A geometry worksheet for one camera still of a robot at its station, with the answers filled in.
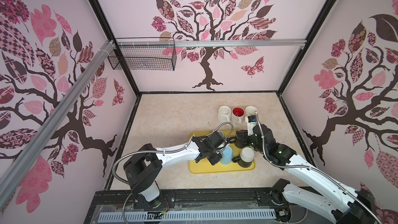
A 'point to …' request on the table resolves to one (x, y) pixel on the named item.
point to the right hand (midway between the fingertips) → (238, 130)
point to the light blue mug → (227, 155)
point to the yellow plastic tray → (205, 166)
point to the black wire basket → (144, 54)
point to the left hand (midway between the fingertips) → (216, 158)
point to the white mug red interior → (237, 115)
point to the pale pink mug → (250, 110)
